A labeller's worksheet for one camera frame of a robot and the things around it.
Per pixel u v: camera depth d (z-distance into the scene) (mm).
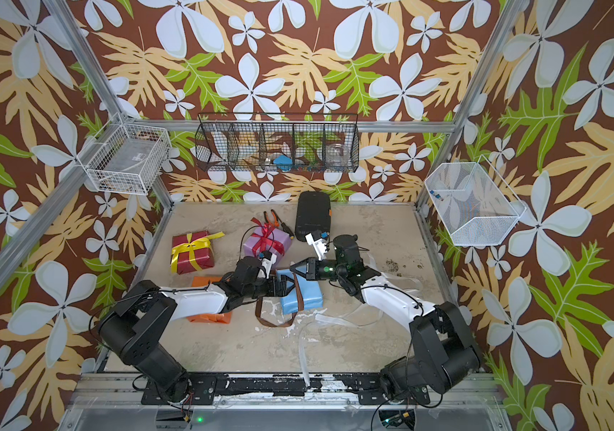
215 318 820
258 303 908
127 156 862
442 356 424
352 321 865
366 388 734
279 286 802
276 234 1011
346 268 665
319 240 756
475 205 836
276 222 1138
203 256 955
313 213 1154
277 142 980
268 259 840
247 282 724
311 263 745
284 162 931
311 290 860
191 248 963
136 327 461
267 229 1009
